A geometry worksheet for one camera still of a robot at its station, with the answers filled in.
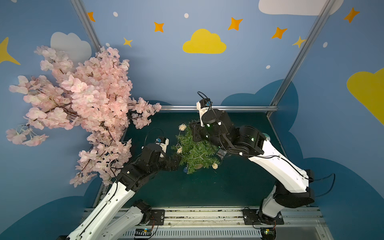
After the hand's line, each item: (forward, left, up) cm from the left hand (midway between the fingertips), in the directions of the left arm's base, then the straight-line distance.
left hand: (173, 154), depth 72 cm
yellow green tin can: (+23, -59, -15) cm, 65 cm away
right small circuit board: (-29, -48, -25) cm, 62 cm away
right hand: (+3, -10, +20) cm, 23 cm away
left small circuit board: (-30, +14, -25) cm, 41 cm away
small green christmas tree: (-1, -10, +1) cm, 10 cm away
